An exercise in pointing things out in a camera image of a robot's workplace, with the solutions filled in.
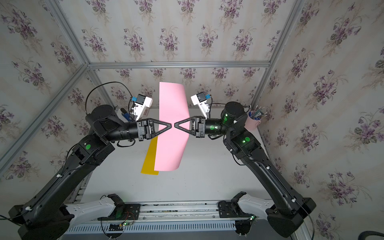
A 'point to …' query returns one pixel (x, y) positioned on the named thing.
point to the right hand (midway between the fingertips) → (179, 128)
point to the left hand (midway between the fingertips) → (170, 129)
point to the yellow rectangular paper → (148, 164)
